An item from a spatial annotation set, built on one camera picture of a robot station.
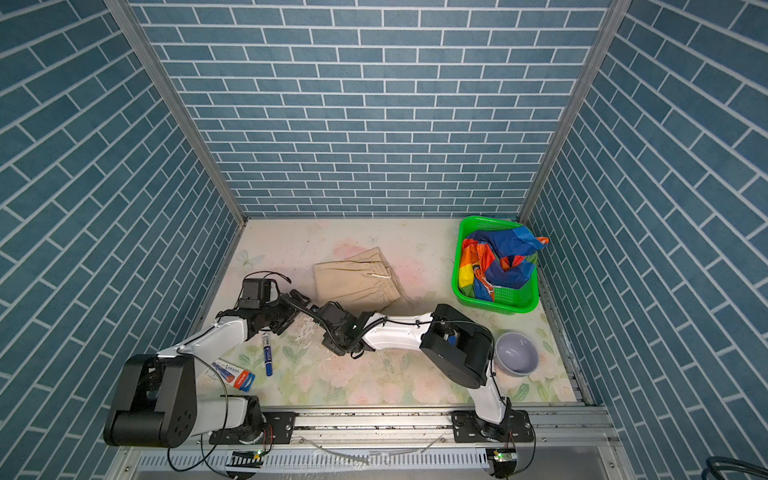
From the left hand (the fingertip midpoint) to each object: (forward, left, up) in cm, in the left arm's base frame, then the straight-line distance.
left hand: (305, 305), depth 90 cm
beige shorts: (+8, -17, 0) cm, 19 cm away
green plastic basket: (+3, -64, -3) cm, 64 cm away
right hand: (-7, -9, -2) cm, 11 cm away
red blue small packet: (-19, +17, -4) cm, 26 cm away
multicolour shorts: (+10, -60, +10) cm, 61 cm away
